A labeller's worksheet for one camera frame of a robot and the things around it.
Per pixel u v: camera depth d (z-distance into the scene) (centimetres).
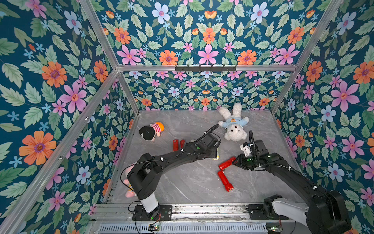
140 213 73
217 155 90
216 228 77
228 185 80
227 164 89
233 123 101
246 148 79
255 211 72
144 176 45
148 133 96
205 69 93
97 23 73
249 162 71
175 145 98
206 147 65
